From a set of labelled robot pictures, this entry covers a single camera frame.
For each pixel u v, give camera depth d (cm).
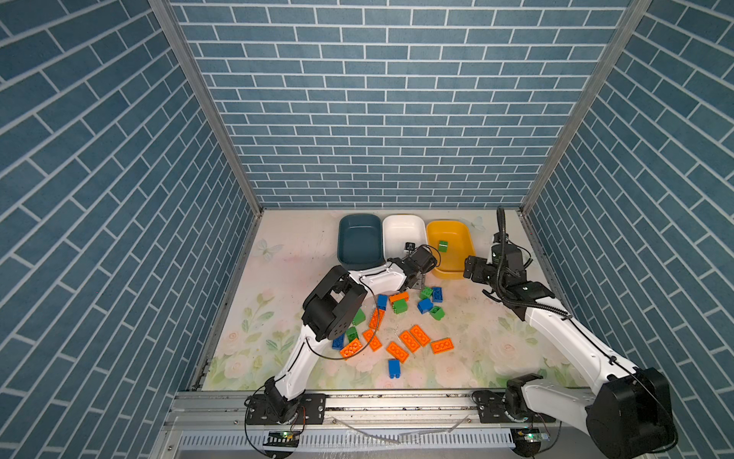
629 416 39
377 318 89
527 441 72
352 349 83
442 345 84
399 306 93
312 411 74
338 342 85
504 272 62
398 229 112
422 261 79
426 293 93
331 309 55
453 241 109
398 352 83
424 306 92
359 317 88
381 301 93
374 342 85
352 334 86
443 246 107
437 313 90
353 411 75
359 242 107
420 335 87
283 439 72
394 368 79
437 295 94
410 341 86
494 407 74
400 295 94
